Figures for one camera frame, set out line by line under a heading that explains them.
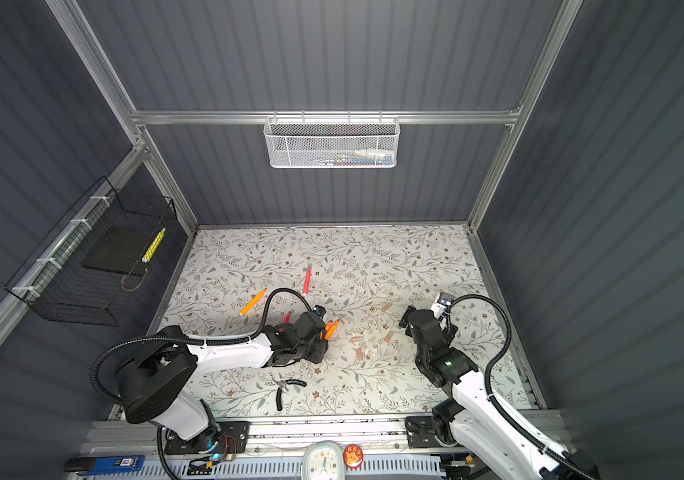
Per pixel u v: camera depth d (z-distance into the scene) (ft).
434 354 2.00
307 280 3.42
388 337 2.98
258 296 3.25
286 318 3.12
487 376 1.77
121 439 2.45
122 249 2.46
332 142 4.06
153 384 1.46
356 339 2.95
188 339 1.62
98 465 2.19
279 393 2.64
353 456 2.32
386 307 3.19
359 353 2.88
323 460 2.24
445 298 2.30
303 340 2.26
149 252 2.47
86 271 2.36
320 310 2.65
